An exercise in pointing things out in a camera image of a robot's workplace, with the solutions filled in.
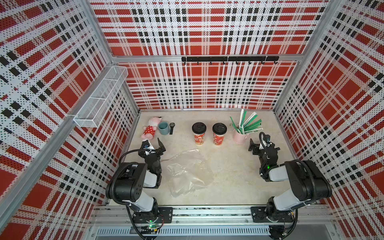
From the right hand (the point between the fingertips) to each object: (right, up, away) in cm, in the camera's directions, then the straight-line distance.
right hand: (260, 138), depth 92 cm
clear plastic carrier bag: (-43, -19, -4) cm, 48 cm away
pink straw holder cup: (-12, 0, +4) cm, 13 cm away
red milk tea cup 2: (-26, +6, -4) cm, 27 cm away
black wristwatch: (-59, +8, +19) cm, 63 cm away
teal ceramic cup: (-64, +6, +12) cm, 65 cm away
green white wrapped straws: (-6, +8, +4) cm, 11 cm away
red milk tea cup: (-38, +6, -4) cm, 39 cm away
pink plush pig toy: (-73, +5, +9) cm, 73 cm away
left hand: (-66, -1, -3) cm, 66 cm away
